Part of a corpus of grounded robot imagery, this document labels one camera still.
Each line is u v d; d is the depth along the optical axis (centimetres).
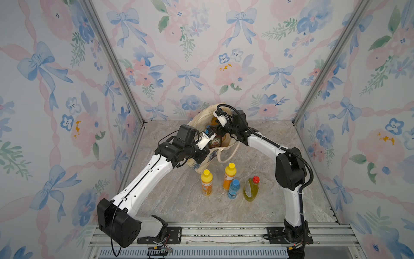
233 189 76
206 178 70
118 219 38
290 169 55
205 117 91
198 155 65
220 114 80
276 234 74
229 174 73
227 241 73
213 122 97
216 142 98
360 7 69
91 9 69
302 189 56
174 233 75
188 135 57
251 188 76
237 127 75
